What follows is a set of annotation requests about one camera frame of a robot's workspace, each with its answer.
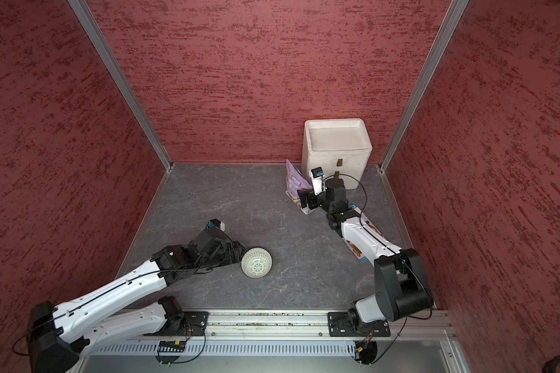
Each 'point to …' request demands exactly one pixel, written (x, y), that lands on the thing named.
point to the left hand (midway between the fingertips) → (234, 256)
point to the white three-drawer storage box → (337, 144)
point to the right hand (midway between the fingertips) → (308, 189)
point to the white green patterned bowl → (257, 263)
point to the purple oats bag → (295, 182)
